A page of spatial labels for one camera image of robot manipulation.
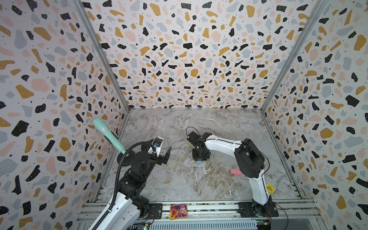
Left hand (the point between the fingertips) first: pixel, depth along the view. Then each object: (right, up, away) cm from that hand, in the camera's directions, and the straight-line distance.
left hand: (163, 142), depth 74 cm
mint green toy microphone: (-29, +9, -5) cm, 30 cm away
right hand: (+19, -14, +19) cm, 30 cm away
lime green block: (+13, -2, +7) cm, 15 cm away
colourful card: (+8, -35, -1) cm, 36 cm away
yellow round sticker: (+60, -27, +8) cm, 66 cm away
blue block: (+19, -15, +16) cm, 29 cm away
